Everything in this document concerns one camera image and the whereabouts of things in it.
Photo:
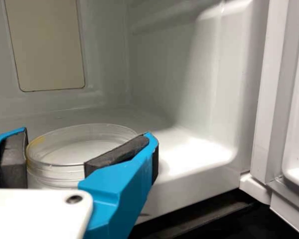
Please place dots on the petri dish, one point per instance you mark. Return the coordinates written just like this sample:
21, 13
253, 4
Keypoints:
77, 154

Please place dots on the incubator door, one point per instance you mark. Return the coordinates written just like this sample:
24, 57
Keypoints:
284, 99

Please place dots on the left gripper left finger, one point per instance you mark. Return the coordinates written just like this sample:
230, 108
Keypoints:
12, 159

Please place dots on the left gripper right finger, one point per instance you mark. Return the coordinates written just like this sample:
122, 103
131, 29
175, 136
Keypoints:
119, 189

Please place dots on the black platform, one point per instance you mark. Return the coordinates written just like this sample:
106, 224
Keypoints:
214, 219

